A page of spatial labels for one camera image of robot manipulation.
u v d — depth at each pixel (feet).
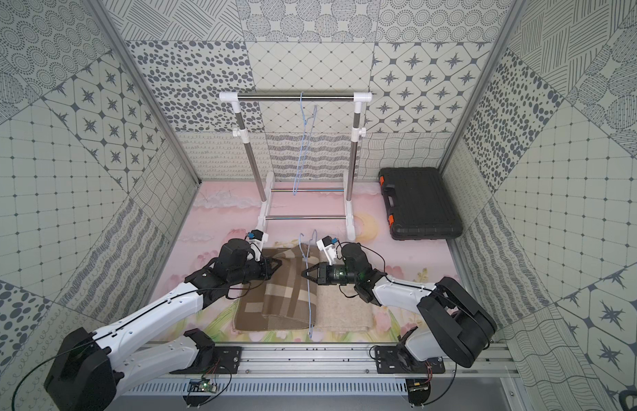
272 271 2.51
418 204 3.43
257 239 2.40
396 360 2.16
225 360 2.43
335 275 2.35
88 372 1.29
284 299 2.56
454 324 1.41
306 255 3.12
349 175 3.12
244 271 2.21
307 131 3.40
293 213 3.40
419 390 2.36
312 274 2.57
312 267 2.49
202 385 2.30
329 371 2.46
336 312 2.68
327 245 2.50
